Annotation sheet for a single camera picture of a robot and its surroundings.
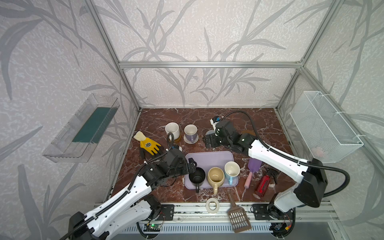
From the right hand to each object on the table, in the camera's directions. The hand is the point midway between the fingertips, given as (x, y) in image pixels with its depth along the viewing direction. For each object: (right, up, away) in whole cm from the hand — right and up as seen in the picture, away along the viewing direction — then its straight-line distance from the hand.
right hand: (210, 132), depth 80 cm
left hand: (-9, -15, -5) cm, 18 cm away
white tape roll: (-2, -38, -5) cm, 39 cm away
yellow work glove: (-41, -9, +17) cm, 45 cm away
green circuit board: (-28, -45, -9) cm, 54 cm away
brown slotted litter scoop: (+14, -41, -8) cm, 44 cm away
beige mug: (+3, -26, +4) cm, 27 cm away
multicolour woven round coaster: (-14, -8, +19) cm, 25 cm away
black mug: (-7, -26, +3) cm, 27 cm away
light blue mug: (+12, -22, +3) cm, 25 cm away
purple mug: (-12, -2, +22) cm, 25 cm away
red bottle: (+28, -29, -2) cm, 40 cm away
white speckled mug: (-24, +1, +19) cm, 31 cm away
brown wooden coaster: (+30, -2, +27) cm, 41 cm away
